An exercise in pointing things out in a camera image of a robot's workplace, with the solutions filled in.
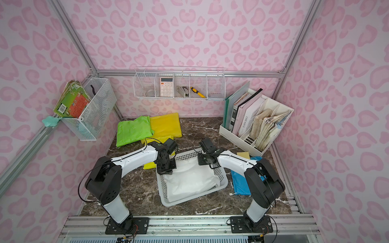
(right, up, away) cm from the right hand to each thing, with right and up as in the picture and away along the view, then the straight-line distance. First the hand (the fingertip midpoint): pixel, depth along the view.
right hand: (200, 158), depth 91 cm
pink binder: (+27, +26, -1) cm, 38 cm away
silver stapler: (-12, +43, +9) cm, 46 cm away
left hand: (-15, -6, -3) cm, 16 cm away
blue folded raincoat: (+22, -13, -7) cm, 27 cm away
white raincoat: (-5, -10, -8) cm, 14 cm away
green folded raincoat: (-51, +16, +18) cm, 56 cm away
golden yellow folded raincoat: (-25, +21, +22) cm, 39 cm away
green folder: (+17, +33, -3) cm, 37 cm away
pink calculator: (-21, +44, +4) cm, 49 cm away
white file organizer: (+39, +24, -7) cm, 47 cm away
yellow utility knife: (-2, +42, +7) cm, 42 cm away
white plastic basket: (-10, +3, -3) cm, 11 cm away
